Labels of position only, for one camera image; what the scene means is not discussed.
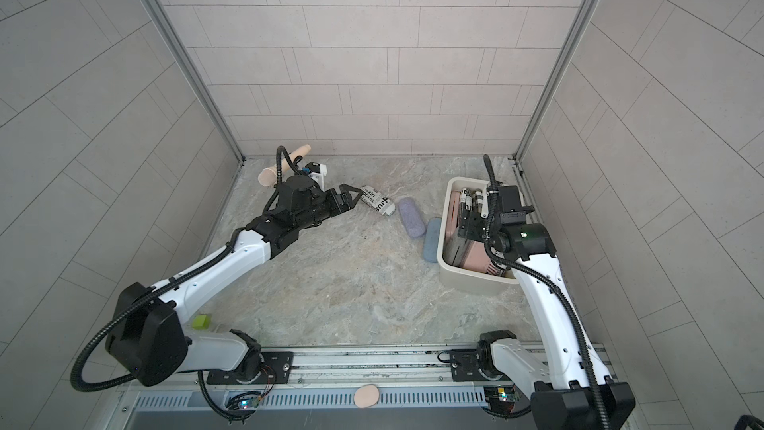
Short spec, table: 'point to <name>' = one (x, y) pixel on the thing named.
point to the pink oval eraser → (366, 396)
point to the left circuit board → (249, 403)
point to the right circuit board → (500, 398)
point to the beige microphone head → (269, 176)
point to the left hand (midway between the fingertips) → (360, 193)
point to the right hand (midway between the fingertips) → (469, 221)
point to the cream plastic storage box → (465, 279)
